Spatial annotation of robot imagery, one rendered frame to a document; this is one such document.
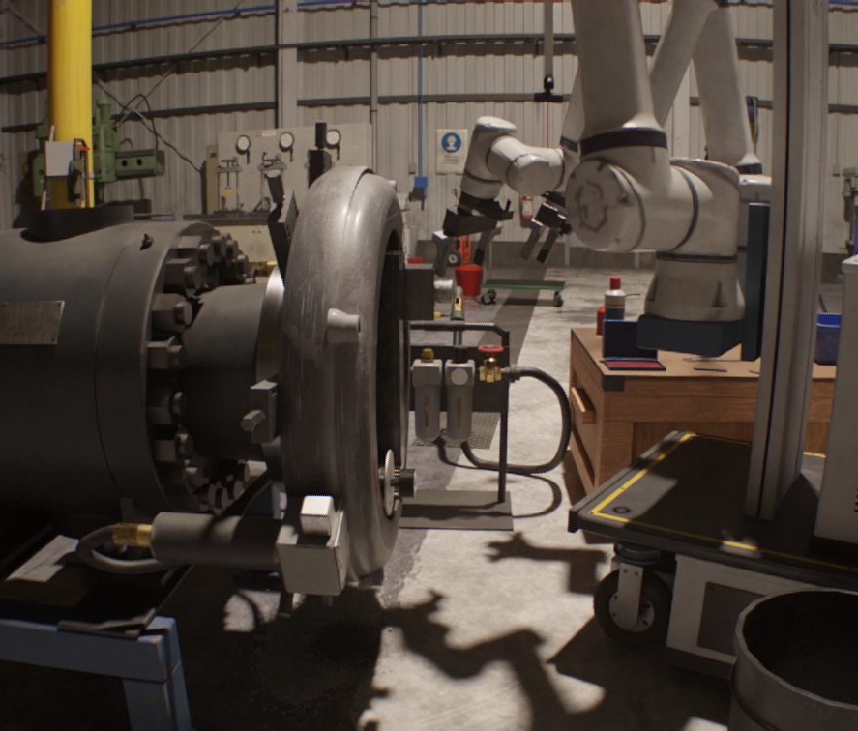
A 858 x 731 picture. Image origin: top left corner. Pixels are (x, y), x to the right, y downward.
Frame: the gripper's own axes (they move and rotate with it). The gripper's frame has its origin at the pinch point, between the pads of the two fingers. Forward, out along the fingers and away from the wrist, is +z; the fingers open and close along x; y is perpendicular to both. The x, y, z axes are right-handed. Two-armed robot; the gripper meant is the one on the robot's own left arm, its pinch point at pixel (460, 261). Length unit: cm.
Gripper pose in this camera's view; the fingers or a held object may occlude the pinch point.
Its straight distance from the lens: 175.8
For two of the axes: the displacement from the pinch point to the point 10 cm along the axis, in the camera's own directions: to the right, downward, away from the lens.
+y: -6.8, -5.2, 5.2
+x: -7.1, 2.6, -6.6
